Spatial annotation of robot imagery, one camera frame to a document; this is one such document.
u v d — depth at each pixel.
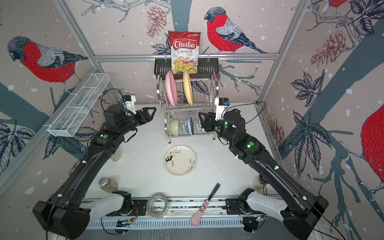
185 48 0.83
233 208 0.73
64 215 0.36
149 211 0.69
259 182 0.75
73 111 0.76
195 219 0.69
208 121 0.56
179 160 0.91
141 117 0.63
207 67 0.95
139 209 0.73
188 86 0.70
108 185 0.73
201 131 0.93
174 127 0.90
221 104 0.55
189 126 0.90
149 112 0.65
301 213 0.38
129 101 0.63
